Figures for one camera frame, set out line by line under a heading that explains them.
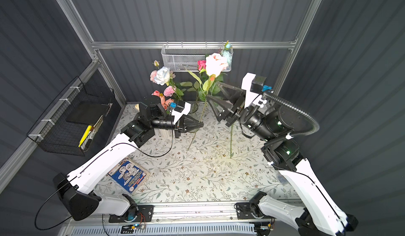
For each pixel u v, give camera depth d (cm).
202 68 77
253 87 34
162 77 67
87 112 79
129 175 83
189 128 58
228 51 72
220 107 38
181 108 49
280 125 33
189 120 56
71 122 72
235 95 43
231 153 94
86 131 72
